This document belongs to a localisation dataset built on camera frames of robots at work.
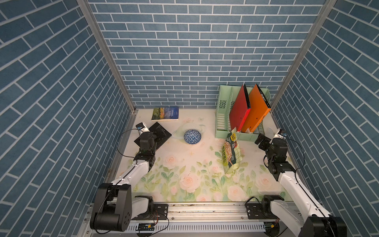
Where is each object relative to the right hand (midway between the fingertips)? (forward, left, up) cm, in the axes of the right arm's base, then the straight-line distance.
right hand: (268, 136), depth 83 cm
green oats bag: (-11, +21, -5) cm, 24 cm away
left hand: (0, +63, +1) cm, 63 cm away
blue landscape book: (+27, +68, -15) cm, 75 cm away
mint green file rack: (+33, +22, 0) cm, 40 cm away
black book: (-6, +59, +4) cm, 60 cm away
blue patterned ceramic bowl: (+7, +44, -16) cm, 48 cm away
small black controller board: (-45, +62, -20) cm, 80 cm away
